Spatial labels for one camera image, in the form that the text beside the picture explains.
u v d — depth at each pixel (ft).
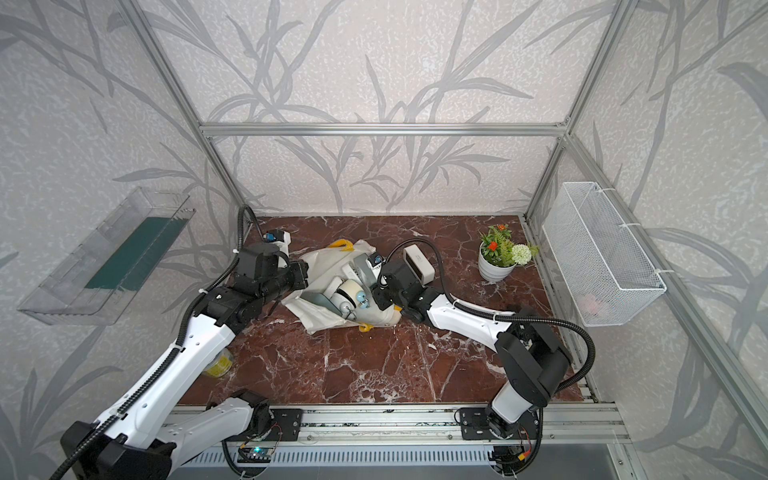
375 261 2.42
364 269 2.90
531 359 1.44
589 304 2.38
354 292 2.93
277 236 2.14
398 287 2.12
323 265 3.06
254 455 2.35
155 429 1.32
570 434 2.40
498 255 2.98
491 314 1.64
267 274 1.84
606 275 1.97
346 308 2.83
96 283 2.03
